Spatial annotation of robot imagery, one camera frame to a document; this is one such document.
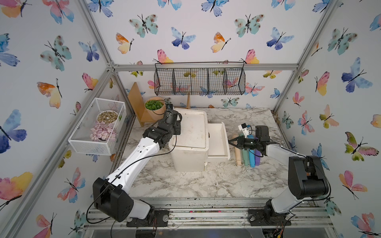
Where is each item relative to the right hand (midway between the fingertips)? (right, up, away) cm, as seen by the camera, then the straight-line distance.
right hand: (230, 141), depth 87 cm
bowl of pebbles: (-62, +13, -16) cm, 65 cm away
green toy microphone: (+11, -9, +7) cm, 15 cm away
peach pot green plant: (-46, +21, +10) cm, 52 cm away
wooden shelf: (-59, +24, +14) cm, 65 cm away
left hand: (-31, +11, -7) cm, 33 cm away
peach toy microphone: (+7, -7, +8) cm, 13 cm away
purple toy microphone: (+18, -12, +6) cm, 23 cm away
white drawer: (-6, -6, +6) cm, 10 cm away
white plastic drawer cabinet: (-23, -2, -17) cm, 28 cm away
